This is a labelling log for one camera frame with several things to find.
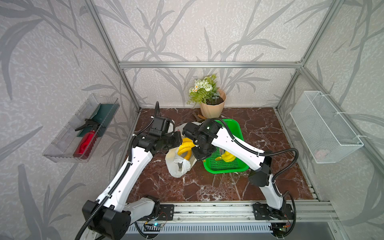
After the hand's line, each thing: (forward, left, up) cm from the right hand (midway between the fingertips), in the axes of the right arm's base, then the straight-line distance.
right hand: (199, 157), depth 74 cm
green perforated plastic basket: (+27, -24, -11) cm, 38 cm away
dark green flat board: (+18, +49, +13) cm, 54 cm away
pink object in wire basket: (0, -59, +2) cm, 59 cm away
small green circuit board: (-27, +22, -20) cm, 40 cm away
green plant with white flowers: (+40, -4, +10) cm, 41 cm away
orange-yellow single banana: (+5, +7, +3) cm, 9 cm away
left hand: (+7, +8, +5) cm, 12 cm away
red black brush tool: (-3, +45, +18) cm, 48 cm away
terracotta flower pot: (+39, -9, -5) cm, 40 cm away
